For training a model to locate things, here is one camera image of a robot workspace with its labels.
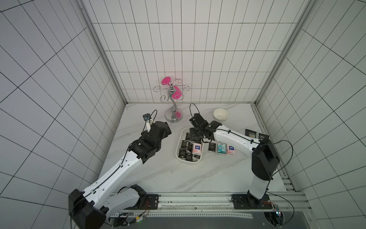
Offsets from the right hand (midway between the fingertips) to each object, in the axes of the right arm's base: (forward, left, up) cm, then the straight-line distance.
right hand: (189, 134), depth 88 cm
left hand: (-5, +18, +11) cm, 22 cm away
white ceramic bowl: (+24, -24, -7) cm, 34 cm away
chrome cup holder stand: (+23, +14, -10) cm, 29 cm away
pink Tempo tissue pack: (-7, -5, -5) cm, 10 cm away
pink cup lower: (+20, +9, +16) cm, 27 cm away
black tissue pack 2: (-4, +2, -8) cm, 9 cm away
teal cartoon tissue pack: (-5, -22, -8) cm, 24 cm away
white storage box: (-7, 0, -8) cm, 10 cm away
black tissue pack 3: (-11, 0, -9) cm, 14 cm away
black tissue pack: (-4, -15, -10) cm, 18 cm away
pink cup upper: (+30, +18, +18) cm, 39 cm away
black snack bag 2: (+8, -54, -14) cm, 56 cm away
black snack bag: (+10, -44, -11) cm, 46 cm away
